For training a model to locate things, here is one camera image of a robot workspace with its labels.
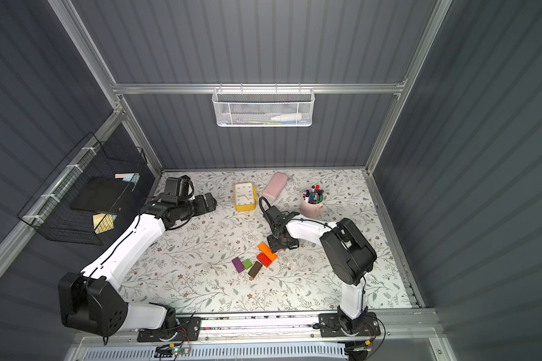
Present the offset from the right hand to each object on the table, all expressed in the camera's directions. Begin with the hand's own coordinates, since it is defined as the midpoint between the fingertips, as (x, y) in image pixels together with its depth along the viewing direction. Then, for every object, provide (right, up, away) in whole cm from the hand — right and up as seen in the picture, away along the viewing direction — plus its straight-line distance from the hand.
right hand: (280, 246), depth 93 cm
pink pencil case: (-2, +25, +19) cm, 32 cm away
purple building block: (-16, -6, -6) cm, 18 cm away
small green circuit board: (-31, -27, -23) cm, 47 cm away
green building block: (-13, -6, -6) cm, 15 cm away
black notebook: (-60, +22, -18) cm, 66 cm away
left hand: (-27, +18, -10) cm, 34 cm away
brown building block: (-10, -7, -6) cm, 14 cm away
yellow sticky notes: (-49, +15, -32) cm, 60 cm away
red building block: (-6, -4, -3) cm, 8 cm away
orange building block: (-7, -1, -1) cm, 7 cm away
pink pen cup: (+13, +18, +1) cm, 23 cm away
